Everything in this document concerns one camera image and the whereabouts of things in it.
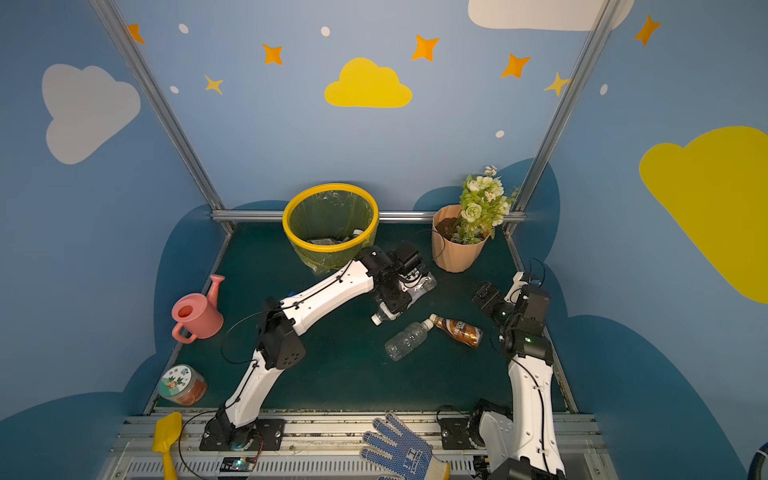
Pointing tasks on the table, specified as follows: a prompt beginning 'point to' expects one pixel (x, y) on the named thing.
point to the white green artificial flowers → (484, 207)
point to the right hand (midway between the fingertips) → (489, 289)
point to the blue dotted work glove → (413, 457)
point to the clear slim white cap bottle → (356, 232)
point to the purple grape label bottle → (321, 241)
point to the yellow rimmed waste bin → (326, 223)
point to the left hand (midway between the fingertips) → (402, 301)
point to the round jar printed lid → (183, 384)
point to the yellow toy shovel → (166, 432)
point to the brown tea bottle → (469, 335)
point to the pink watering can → (200, 315)
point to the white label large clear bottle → (383, 312)
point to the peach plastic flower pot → (447, 254)
